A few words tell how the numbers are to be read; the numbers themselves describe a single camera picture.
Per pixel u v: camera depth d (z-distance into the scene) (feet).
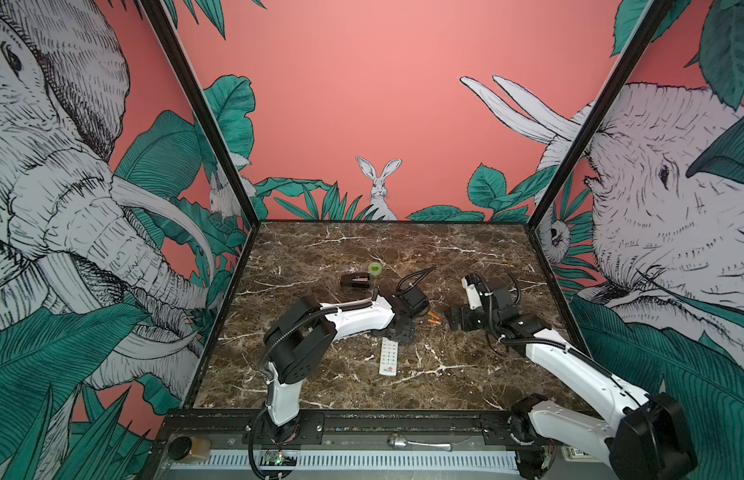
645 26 2.35
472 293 2.46
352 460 2.31
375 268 3.49
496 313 2.05
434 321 3.05
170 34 2.39
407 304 2.33
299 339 1.61
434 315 3.10
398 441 2.39
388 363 2.74
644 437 1.29
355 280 3.32
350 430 2.45
